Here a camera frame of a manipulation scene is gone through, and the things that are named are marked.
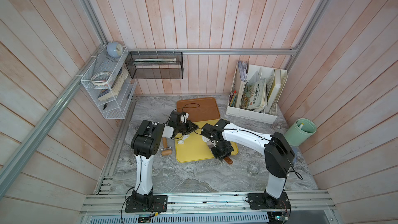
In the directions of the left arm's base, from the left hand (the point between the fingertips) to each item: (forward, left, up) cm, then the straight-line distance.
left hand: (198, 128), depth 100 cm
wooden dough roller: (-16, +19, 0) cm, 25 cm away
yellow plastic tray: (-13, +4, -1) cm, 13 cm away
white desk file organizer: (+18, -47, +26) cm, 56 cm away
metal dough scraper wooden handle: (-28, -14, +16) cm, 35 cm away
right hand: (-22, -12, +5) cm, 26 cm away
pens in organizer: (+14, -22, +14) cm, 29 cm away
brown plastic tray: (+18, -1, -2) cm, 18 cm away
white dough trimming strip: (-10, +10, +1) cm, 15 cm away
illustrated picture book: (+15, -36, +16) cm, 42 cm away
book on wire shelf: (-1, +43, +33) cm, 54 cm away
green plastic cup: (-9, -57, +14) cm, 60 cm away
